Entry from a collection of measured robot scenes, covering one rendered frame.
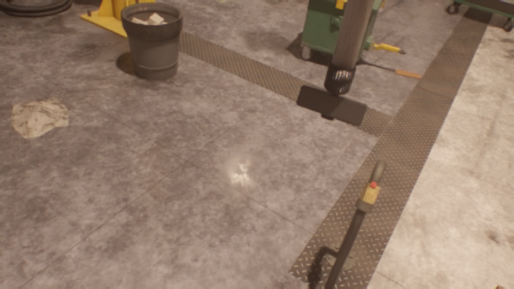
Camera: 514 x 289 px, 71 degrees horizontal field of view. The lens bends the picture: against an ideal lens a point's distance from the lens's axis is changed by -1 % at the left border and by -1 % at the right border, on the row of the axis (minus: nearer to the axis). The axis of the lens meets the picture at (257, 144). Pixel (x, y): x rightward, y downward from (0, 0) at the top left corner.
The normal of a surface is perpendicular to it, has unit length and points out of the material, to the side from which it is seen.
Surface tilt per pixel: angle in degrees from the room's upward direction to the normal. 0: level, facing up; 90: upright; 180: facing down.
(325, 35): 90
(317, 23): 90
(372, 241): 0
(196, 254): 0
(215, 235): 0
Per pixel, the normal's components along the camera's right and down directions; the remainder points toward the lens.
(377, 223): 0.11, -0.76
